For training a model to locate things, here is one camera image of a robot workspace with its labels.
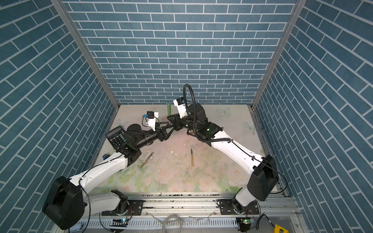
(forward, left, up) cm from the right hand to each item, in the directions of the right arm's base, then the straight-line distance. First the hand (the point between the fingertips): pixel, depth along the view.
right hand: (167, 115), depth 71 cm
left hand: (-3, -3, -5) cm, 6 cm away
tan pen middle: (-7, -13, -33) cm, 36 cm away
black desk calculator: (+3, +41, -30) cm, 51 cm away
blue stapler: (-11, +41, -29) cm, 52 cm away
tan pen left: (-11, +16, -32) cm, 37 cm away
